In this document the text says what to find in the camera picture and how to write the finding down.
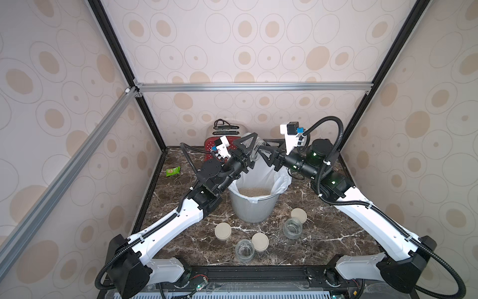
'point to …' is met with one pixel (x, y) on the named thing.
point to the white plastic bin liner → (261, 181)
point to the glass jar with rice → (292, 228)
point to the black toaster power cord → (221, 124)
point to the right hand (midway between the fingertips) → (267, 142)
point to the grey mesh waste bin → (257, 212)
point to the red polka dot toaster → (231, 131)
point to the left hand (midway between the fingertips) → (265, 141)
